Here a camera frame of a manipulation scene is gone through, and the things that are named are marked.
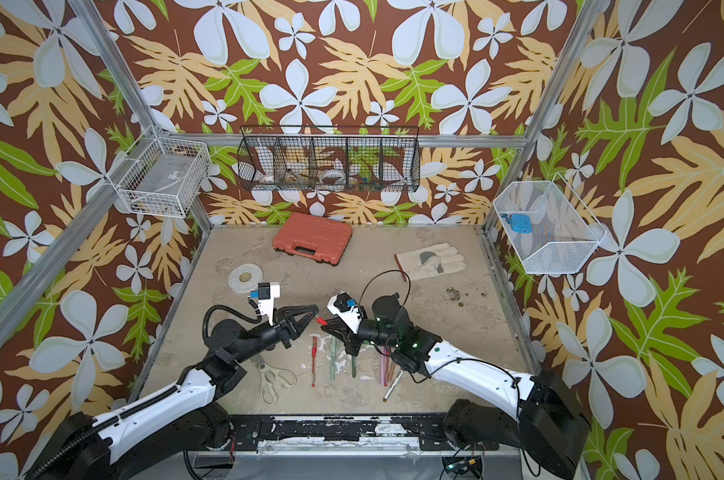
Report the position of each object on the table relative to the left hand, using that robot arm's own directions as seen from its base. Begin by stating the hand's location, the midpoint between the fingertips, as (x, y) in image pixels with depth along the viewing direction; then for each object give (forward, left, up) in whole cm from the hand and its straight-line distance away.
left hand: (313, 306), depth 68 cm
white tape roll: (+26, +30, -26) cm, 47 cm away
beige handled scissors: (-8, +15, -26) cm, 31 cm away
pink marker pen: (-6, -18, -25) cm, 31 cm away
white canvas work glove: (+32, -36, -24) cm, 54 cm away
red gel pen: (-2, -2, -3) cm, 4 cm away
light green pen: (-3, -3, -25) cm, 26 cm away
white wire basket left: (+39, +48, +7) cm, 62 cm away
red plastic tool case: (+39, +1, -20) cm, 44 cm away
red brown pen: (-6, -20, -25) cm, 33 cm away
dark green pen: (-5, -10, -26) cm, 28 cm away
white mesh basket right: (+20, -65, +4) cm, 69 cm away
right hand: (-3, -2, -6) cm, 7 cm away
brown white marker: (-10, -21, -25) cm, 34 cm away
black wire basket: (+53, -1, +5) cm, 53 cm away
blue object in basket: (+28, -58, 0) cm, 64 cm away
